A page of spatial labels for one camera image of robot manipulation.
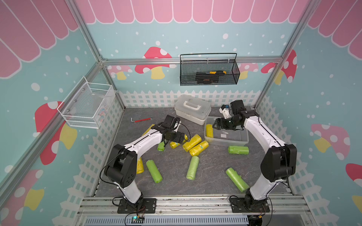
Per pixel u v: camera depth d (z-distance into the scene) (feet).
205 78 3.00
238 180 2.66
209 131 3.26
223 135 3.37
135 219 2.39
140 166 2.77
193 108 3.44
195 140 3.12
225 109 2.66
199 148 3.01
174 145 3.08
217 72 3.01
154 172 2.74
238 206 2.43
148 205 2.46
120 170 1.51
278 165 1.53
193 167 2.78
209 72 3.01
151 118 3.69
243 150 3.01
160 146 3.09
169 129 2.29
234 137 3.35
